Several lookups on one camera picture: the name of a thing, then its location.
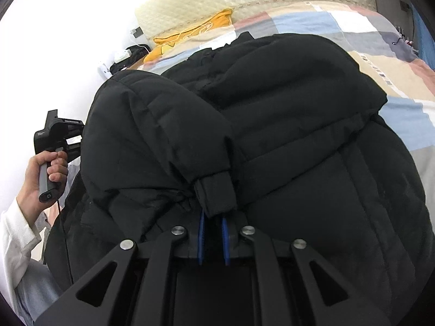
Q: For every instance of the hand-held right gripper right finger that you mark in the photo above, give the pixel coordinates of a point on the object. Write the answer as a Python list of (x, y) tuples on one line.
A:
[(226, 241)]

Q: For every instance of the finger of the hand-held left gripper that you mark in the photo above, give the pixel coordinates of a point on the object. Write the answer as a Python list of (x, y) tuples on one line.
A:
[(73, 141)]

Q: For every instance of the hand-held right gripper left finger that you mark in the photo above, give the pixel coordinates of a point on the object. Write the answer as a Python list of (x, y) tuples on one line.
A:
[(200, 241)]

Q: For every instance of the black puffer jacket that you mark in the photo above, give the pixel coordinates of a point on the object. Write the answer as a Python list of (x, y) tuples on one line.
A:
[(289, 125)]

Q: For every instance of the person's left forearm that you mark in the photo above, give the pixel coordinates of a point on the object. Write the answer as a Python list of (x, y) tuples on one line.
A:
[(17, 237)]

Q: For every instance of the person's left hand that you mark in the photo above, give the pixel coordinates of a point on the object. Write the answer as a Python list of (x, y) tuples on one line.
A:
[(32, 180)]

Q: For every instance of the white bottle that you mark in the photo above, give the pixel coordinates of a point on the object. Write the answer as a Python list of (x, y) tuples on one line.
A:
[(103, 68)]

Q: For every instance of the white tissue box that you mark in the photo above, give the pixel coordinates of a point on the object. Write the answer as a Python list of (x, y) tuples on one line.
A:
[(122, 56)]

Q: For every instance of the black bag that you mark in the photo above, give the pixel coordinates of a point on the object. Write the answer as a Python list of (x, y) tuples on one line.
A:
[(136, 54)]

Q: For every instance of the person's blue jeans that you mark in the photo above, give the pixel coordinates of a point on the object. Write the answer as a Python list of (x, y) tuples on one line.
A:
[(34, 288)]

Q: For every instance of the yellow pillow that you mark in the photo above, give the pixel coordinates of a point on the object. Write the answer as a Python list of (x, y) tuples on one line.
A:
[(204, 27)]

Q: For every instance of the patchwork checked quilt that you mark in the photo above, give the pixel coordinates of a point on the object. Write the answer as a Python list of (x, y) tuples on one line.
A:
[(401, 85)]

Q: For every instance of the row of small bottles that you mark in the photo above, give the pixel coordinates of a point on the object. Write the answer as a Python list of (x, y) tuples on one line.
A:
[(404, 39)]

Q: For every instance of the blue towel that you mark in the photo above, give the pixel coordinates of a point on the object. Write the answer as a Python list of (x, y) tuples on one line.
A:
[(424, 37)]

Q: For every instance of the wall socket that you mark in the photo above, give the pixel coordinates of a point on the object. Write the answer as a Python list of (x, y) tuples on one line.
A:
[(137, 32)]

